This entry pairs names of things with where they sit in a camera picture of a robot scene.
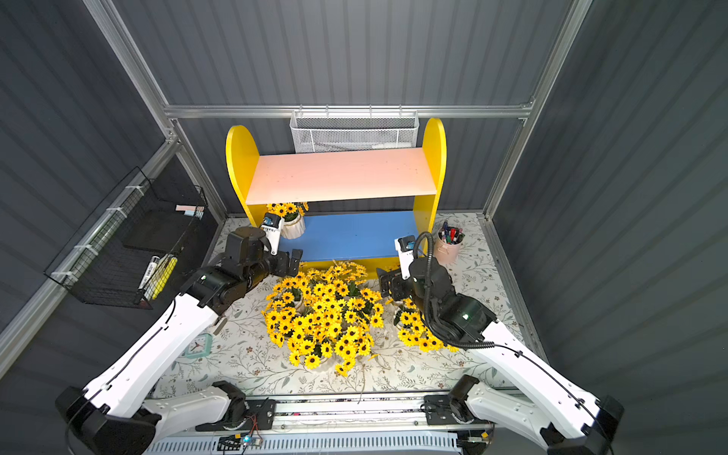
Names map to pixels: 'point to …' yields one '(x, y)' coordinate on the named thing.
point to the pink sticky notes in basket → (191, 209)
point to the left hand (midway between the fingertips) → (283, 248)
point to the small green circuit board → (235, 442)
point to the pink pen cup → (447, 243)
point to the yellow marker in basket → (165, 277)
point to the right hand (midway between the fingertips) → (398, 265)
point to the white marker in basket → (152, 265)
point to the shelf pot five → (289, 296)
